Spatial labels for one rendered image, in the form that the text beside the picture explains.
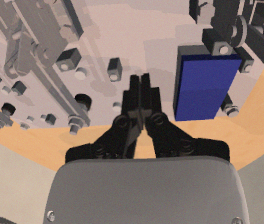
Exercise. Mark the blue rectangular block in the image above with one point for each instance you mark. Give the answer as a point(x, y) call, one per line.
point(202, 82)

